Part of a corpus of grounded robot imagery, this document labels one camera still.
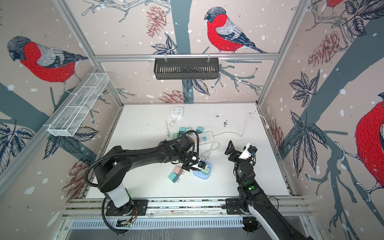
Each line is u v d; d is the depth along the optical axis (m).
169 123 1.08
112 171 0.46
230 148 0.73
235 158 0.71
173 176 0.82
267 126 1.10
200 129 1.02
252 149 0.66
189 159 0.74
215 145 0.97
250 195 0.59
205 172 0.79
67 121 0.72
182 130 1.02
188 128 1.03
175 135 1.00
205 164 0.70
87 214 0.73
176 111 1.14
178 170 0.84
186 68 1.07
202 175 0.82
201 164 0.68
